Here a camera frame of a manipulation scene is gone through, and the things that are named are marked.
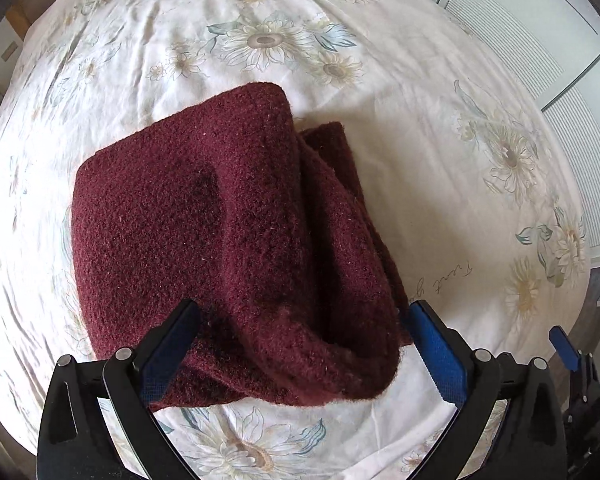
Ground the white floral bed sheet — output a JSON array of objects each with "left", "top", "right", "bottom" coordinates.
[{"left": 0, "top": 0, "right": 590, "bottom": 451}]

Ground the maroon knit sweater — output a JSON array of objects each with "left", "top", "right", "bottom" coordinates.
[{"left": 71, "top": 82, "right": 410, "bottom": 408}]

